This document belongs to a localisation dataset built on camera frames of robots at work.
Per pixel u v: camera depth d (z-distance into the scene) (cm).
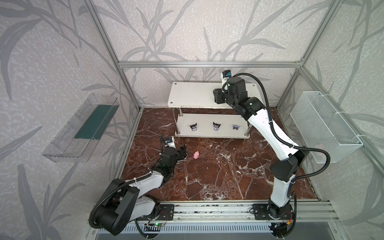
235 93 56
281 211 63
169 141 77
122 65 94
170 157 65
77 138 64
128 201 42
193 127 96
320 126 64
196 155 93
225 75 63
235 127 96
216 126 96
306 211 75
